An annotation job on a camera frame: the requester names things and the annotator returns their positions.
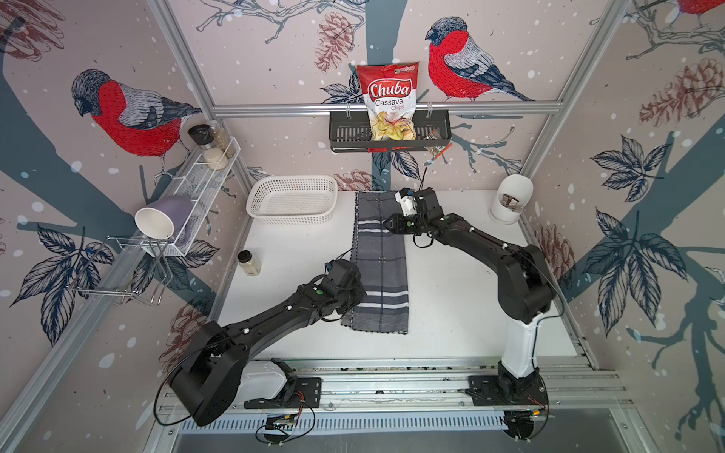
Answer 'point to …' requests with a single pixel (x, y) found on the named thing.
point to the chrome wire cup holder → (133, 270)
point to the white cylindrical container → (514, 194)
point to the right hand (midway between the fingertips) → (385, 222)
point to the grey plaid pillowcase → (379, 259)
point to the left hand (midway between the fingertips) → (372, 288)
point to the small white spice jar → (248, 262)
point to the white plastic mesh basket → (294, 199)
